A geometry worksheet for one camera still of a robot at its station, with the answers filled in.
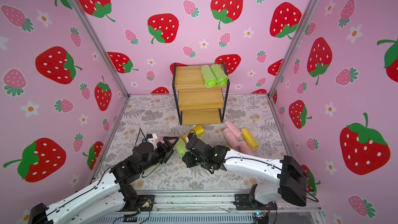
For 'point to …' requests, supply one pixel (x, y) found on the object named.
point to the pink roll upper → (229, 124)
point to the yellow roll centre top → (198, 130)
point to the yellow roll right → (249, 138)
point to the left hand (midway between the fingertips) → (178, 143)
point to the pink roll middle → (231, 138)
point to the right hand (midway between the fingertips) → (186, 155)
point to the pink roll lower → (243, 148)
